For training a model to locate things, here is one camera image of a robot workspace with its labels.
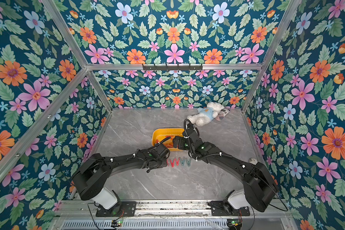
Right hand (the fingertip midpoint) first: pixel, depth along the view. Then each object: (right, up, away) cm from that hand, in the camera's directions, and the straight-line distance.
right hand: (179, 140), depth 83 cm
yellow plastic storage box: (-15, +2, +20) cm, 26 cm away
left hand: (-8, -15, +6) cm, 18 cm away
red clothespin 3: (-1, -15, +8) cm, 17 cm away
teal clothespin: (+6, -15, +7) cm, 18 cm away
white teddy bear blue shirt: (+20, +17, +23) cm, 35 cm away
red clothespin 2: (-2, -15, +7) cm, 17 cm away
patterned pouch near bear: (+34, +17, +28) cm, 47 cm away
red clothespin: (-4, -16, +6) cm, 17 cm away
